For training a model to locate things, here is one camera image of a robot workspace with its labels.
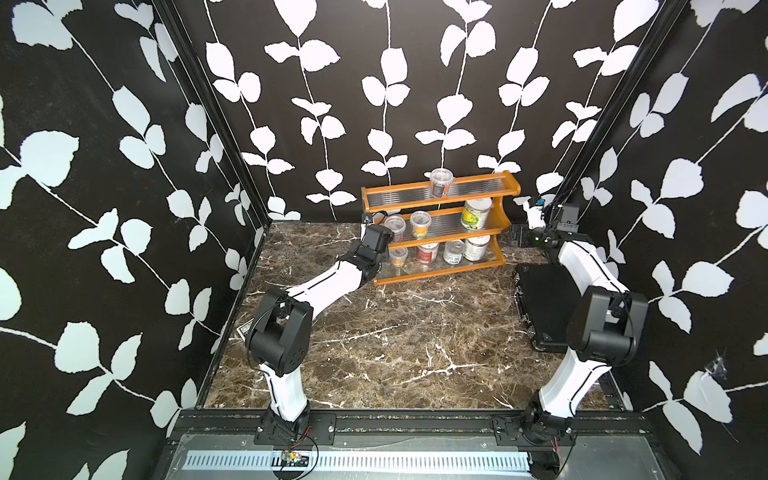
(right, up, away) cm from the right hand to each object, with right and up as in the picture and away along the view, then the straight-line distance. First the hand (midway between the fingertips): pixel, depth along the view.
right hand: (514, 223), depth 94 cm
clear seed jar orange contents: (-30, +1, 0) cm, 30 cm away
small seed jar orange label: (-37, -11, +7) cm, 39 cm away
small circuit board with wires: (-63, -59, -23) cm, 89 cm away
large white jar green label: (-13, +4, 0) cm, 13 cm away
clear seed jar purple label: (-25, +12, -8) cm, 29 cm away
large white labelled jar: (-10, -8, +10) cm, 16 cm away
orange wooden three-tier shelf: (-19, +1, +27) cm, 33 cm away
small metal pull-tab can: (-17, -9, +10) cm, 22 cm away
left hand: (-44, -5, -1) cm, 44 cm away
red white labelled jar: (-27, -10, +9) cm, 30 cm away
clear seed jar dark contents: (-38, -1, -2) cm, 38 cm away
